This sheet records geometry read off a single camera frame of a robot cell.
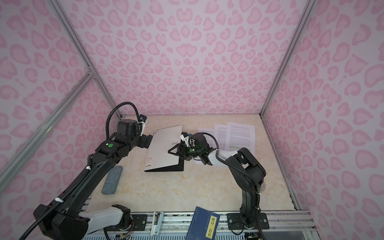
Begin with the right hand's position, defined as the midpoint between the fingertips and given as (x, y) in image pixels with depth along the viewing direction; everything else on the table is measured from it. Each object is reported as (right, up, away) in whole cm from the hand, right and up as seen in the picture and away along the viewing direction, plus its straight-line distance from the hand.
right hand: (174, 153), depth 82 cm
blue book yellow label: (+16, -33, -10) cm, 38 cm away
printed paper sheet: (+29, +9, +27) cm, 41 cm away
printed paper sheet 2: (+42, +8, +25) cm, 50 cm away
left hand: (-16, +13, -6) cm, 21 cm away
